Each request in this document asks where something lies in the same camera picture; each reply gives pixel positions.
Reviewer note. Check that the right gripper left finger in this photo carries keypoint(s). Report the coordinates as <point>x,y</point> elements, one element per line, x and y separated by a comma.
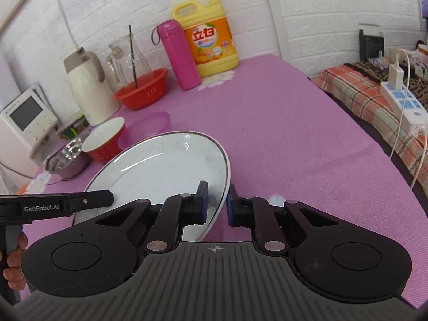
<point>176,213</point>

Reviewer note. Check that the white thermos jug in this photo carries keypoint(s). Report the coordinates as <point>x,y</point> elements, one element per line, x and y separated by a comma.
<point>89,86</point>

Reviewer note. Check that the purple plastic bowl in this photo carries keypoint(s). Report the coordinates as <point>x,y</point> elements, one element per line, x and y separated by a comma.
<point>144,127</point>

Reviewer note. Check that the red plastic basket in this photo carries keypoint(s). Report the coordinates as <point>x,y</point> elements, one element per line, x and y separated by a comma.
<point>150,89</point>

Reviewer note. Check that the pink thermos bottle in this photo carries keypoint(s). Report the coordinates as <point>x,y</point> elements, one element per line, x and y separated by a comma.
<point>172,37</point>

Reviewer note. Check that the black stirring stick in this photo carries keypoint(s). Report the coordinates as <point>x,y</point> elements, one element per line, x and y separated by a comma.
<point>130,34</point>

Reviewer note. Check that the clear glass pitcher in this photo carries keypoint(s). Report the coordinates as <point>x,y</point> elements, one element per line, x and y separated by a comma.
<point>119,65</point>

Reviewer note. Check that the yellow detergent bottle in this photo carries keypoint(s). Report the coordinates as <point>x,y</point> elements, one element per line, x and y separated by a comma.
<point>208,35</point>

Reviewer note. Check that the red and white bowl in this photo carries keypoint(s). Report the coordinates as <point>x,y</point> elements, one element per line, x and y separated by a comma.
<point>102,143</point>

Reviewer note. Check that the white water dispenser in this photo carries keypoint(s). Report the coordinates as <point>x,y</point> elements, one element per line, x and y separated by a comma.
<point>28,133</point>

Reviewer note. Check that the plaid cloth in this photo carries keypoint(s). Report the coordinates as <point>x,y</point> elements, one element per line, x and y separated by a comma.
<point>358,86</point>

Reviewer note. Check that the white phone charger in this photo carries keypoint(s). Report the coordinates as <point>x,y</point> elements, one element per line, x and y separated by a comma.
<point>396,74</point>

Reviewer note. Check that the white power strip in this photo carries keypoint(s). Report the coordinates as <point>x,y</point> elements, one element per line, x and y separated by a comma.
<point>407,109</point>

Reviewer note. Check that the white gold-rimmed plate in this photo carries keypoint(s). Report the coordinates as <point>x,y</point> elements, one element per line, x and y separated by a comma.
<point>163,166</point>

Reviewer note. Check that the person's left hand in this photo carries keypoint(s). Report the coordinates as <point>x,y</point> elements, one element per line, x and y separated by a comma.
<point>13,272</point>

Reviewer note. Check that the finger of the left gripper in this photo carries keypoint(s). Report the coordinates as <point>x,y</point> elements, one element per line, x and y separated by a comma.
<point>78,202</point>

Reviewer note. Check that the purple floral tablecloth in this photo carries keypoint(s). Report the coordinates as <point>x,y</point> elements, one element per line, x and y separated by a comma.
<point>286,139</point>

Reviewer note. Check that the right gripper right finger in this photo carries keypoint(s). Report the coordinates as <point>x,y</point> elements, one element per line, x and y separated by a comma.
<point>257,215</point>

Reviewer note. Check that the stainless steel bowl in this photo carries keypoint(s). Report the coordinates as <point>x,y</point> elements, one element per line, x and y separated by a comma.
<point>70,160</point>

